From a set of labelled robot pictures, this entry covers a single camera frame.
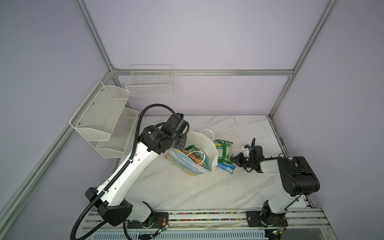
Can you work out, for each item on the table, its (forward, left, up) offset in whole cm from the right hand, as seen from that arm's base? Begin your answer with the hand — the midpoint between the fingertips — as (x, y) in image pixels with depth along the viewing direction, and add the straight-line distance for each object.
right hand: (230, 158), depth 95 cm
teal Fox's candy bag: (0, +25, +12) cm, 27 cm away
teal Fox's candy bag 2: (-9, +17, +12) cm, 23 cm away
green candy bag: (+4, +4, +2) cm, 6 cm away
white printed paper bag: (-3, +17, +24) cm, 30 cm away
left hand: (-7, +30, +30) cm, 43 cm away
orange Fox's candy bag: (-13, +20, +21) cm, 32 cm away
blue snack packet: (-6, +2, 0) cm, 7 cm away
